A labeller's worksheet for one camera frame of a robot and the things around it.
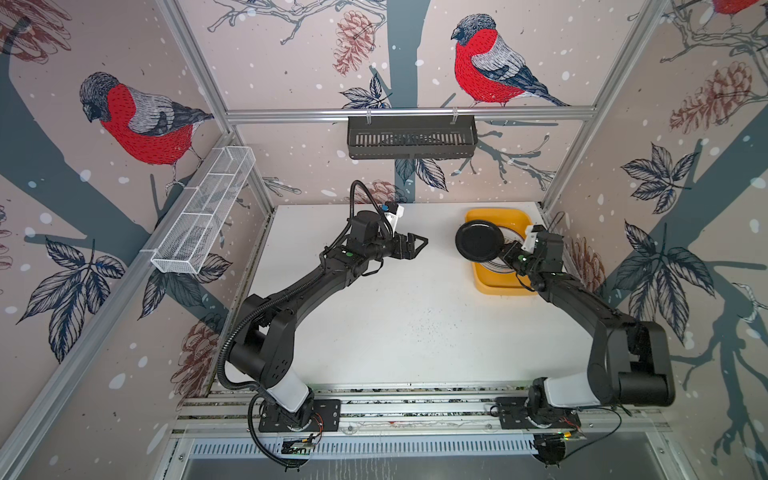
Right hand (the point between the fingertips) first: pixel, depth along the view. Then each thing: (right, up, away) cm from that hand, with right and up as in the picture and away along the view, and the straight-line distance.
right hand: (497, 247), depth 90 cm
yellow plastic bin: (0, -12, +8) cm, 14 cm away
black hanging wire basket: (-25, +39, +15) cm, 49 cm away
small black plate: (-5, +2, +2) cm, 6 cm away
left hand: (-25, +3, -10) cm, 27 cm away
